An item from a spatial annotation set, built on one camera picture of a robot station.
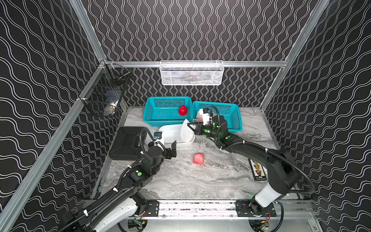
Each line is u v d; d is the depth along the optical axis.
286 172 0.45
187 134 0.80
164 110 1.17
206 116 0.74
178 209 0.76
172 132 1.04
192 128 0.78
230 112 1.13
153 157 0.54
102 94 0.93
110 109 0.83
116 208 0.56
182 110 1.13
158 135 0.64
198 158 0.86
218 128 0.64
